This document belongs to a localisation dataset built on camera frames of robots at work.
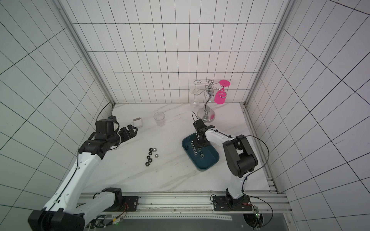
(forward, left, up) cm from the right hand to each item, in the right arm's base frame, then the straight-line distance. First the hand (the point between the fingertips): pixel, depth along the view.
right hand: (194, 144), depth 95 cm
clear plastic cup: (+19, +27, +4) cm, 33 cm away
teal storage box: (-9, -6, 0) cm, 11 cm away
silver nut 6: (-7, -1, +1) cm, 7 cm away
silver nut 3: (+1, +2, +1) cm, 2 cm away
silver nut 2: (-10, +24, +1) cm, 26 cm away
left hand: (-7, +36, +19) cm, 41 cm away
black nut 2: (-11, +29, 0) cm, 31 cm away
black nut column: (-9, +29, 0) cm, 30 cm away
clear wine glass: (+21, 0, +18) cm, 28 cm away
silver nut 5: (-4, -4, +1) cm, 5 cm away
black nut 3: (-16, +29, 0) cm, 33 cm away
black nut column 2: (-13, +27, 0) cm, 30 cm away
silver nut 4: (-4, 0, 0) cm, 4 cm away
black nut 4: (-3, +5, +1) cm, 6 cm away
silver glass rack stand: (+26, -8, +1) cm, 27 cm away
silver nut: (-6, +26, +1) cm, 27 cm away
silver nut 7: (-8, -5, 0) cm, 10 cm away
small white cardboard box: (+16, +44, +1) cm, 47 cm away
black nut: (-6, +29, +1) cm, 29 cm away
